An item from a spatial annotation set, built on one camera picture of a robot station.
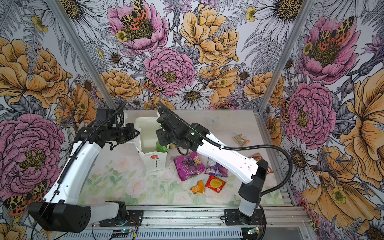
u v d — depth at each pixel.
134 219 0.73
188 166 0.85
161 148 0.78
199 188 0.83
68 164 0.43
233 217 0.74
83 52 0.88
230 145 0.43
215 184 0.83
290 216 0.76
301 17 0.75
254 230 0.72
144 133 0.81
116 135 0.61
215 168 0.89
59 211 0.37
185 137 0.47
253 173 0.42
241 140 1.01
